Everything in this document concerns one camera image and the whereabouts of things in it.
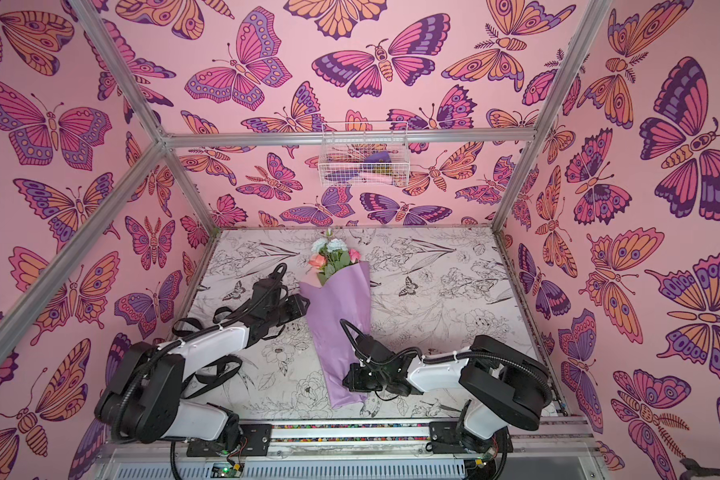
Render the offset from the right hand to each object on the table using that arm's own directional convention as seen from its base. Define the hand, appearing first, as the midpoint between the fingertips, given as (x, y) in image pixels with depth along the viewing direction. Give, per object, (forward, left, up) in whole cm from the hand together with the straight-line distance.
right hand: (341, 382), depth 81 cm
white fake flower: (+43, +6, +8) cm, 44 cm away
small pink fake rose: (+42, -2, +4) cm, 43 cm away
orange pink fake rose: (+41, +11, +3) cm, 42 cm away
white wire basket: (+60, -6, +32) cm, 69 cm away
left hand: (+22, +10, +7) cm, 25 cm away
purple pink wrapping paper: (+25, 0, +3) cm, 26 cm away
